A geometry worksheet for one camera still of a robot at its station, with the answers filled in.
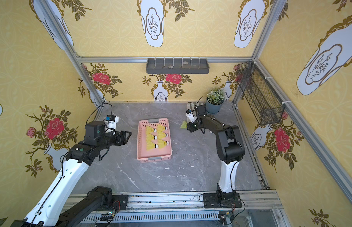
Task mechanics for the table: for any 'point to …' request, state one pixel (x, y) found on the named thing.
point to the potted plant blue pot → (215, 100)
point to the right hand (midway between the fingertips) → (190, 126)
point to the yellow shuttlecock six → (150, 145)
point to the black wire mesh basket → (267, 107)
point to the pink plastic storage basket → (153, 140)
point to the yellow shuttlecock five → (162, 144)
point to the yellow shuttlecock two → (160, 128)
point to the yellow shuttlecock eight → (184, 125)
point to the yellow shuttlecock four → (150, 137)
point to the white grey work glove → (190, 105)
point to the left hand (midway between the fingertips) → (128, 132)
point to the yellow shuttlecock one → (149, 130)
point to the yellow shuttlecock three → (161, 135)
